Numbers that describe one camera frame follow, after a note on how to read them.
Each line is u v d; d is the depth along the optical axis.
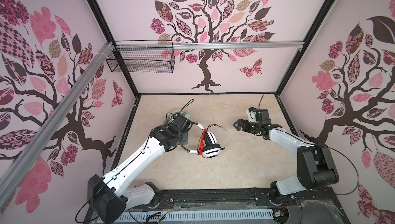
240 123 0.82
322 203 0.73
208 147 0.72
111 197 0.37
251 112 0.83
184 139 0.68
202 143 0.76
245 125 0.81
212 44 0.95
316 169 0.44
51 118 0.53
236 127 0.85
